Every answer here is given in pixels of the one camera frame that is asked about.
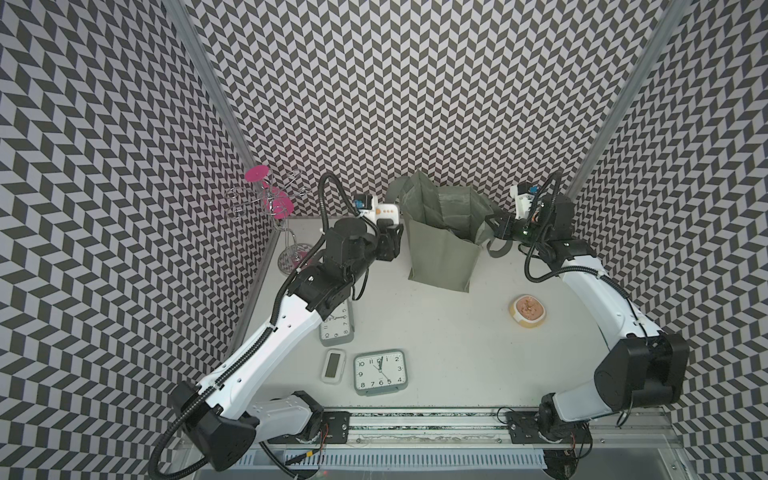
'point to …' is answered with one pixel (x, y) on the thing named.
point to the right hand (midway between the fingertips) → (488, 221)
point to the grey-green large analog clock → (380, 373)
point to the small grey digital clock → (333, 366)
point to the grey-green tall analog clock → (338, 328)
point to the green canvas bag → (447, 229)
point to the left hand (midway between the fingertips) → (390, 229)
